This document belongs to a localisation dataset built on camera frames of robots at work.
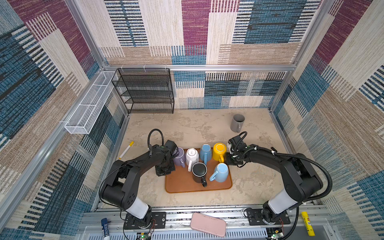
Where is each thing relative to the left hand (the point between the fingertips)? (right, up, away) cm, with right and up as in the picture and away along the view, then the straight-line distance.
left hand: (170, 170), depth 88 cm
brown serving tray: (+8, -6, -3) cm, 10 cm away
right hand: (+34, +4, +3) cm, 34 cm away
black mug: (+17, +3, -9) cm, 19 cm away
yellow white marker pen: (-30, +10, +10) cm, 33 cm away
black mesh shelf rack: (-21, +52, +22) cm, 60 cm away
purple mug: (+6, +6, -1) cm, 9 cm away
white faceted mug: (+13, +9, -4) cm, 16 cm away
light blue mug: (+28, +1, -9) cm, 30 cm away
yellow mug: (+28, +11, -1) cm, 30 cm away
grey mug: (+42, +28, +11) cm, 52 cm away
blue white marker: (-27, -21, -18) cm, 39 cm away
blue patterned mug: (+21, +10, -1) cm, 23 cm away
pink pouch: (+21, -20, -17) cm, 33 cm away
